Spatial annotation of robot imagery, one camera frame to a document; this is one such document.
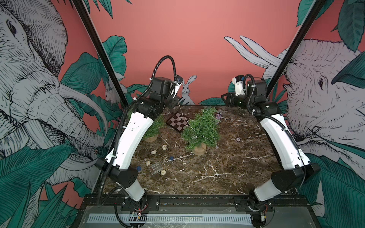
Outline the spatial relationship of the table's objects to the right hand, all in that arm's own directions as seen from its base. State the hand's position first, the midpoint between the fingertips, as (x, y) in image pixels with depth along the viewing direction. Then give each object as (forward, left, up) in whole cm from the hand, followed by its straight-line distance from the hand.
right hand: (223, 92), depth 73 cm
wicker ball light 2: (-23, +44, -38) cm, 62 cm away
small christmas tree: (-11, +41, -23) cm, 48 cm away
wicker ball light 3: (-29, +33, -37) cm, 57 cm away
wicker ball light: (-16, +41, -36) cm, 57 cm away
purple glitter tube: (+16, -5, -37) cm, 40 cm away
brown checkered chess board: (+9, +26, -37) cm, 46 cm away
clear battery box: (-26, +39, -38) cm, 60 cm away
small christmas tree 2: (-15, +10, -12) cm, 22 cm away
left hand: (-2, +27, +3) cm, 27 cm away
